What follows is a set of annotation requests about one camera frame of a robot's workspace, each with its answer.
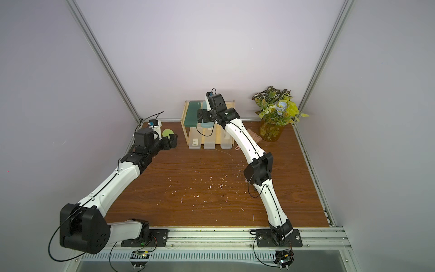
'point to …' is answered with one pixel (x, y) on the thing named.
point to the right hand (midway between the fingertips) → (205, 110)
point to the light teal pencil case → (206, 124)
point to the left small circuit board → (139, 259)
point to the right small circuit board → (284, 258)
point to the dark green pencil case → (191, 118)
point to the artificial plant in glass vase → (278, 109)
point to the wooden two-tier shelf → (200, 127)
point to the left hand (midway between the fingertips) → (171, 134)
